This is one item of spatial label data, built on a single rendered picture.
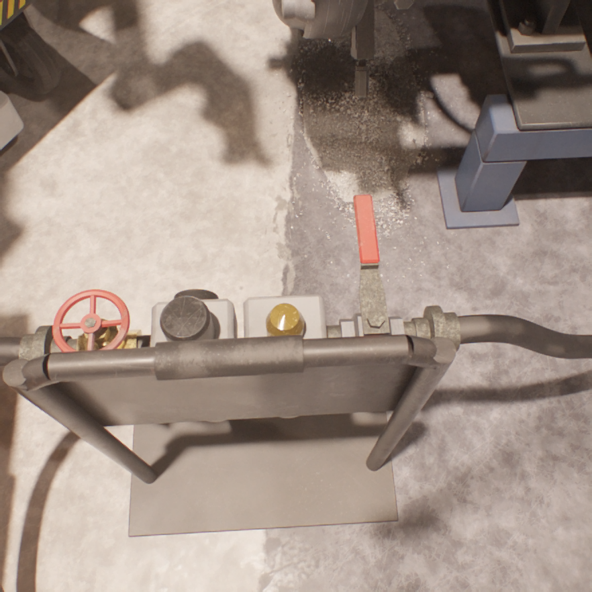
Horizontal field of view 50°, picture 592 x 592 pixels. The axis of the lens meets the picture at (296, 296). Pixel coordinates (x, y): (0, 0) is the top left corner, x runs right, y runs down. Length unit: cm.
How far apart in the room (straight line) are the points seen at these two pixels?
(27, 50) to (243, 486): 90
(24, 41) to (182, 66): 32
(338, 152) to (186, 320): 79
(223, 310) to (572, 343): 41
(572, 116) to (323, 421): 63
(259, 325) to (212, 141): 76
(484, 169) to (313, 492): 61
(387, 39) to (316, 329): 100
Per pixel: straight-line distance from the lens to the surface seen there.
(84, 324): 63
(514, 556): 111
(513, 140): 112
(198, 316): 61
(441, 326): 67
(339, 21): 95
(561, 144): 116
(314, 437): 108
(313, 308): 65
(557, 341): 78
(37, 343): 69
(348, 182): 129
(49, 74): 143
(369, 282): 66
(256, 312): 65
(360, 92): 110
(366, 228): 67
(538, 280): 126
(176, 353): 53
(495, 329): 69
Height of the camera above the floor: 106
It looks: 65 degrees down
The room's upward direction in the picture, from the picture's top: straight up
